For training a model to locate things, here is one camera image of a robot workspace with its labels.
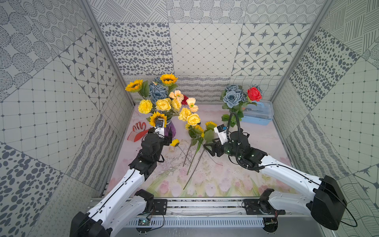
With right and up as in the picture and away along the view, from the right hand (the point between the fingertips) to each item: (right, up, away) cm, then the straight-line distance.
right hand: (209, 144), depth 78 cm
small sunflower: (-21, -2, +17) cm, 27 cm away
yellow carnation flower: (-12, +8, +23) cm, 28 cm away
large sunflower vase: (+1, +2, +18) cm, 18 cm away
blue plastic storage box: (+40, +18, +30) cm, 53 cm away
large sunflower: (-27, +16, -4) cm, 31 cm away
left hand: (-22, +10, -2) cm, 25 cm away
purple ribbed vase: (-24, +10, +15) cm, 30 cm away
